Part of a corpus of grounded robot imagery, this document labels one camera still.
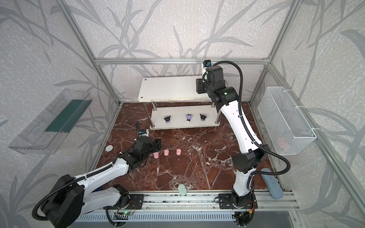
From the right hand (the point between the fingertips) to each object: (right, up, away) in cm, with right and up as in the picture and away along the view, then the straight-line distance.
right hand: (200, 79), depth 74 cm
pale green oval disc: (-10, -59, +2) cm, 60 cm away
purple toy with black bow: (-7, -20, +27) cm, 34 cm away
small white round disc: (-60, -41, +20) cm, 76 cm away
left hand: (-27, -35, +13) cm, 46 cm away
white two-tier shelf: (-22, -8, +49) cm, 54 cm away
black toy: (-22, -22, +23) cm, 39 cm away
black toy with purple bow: (+3, -20, +25) cm, 32 cm away
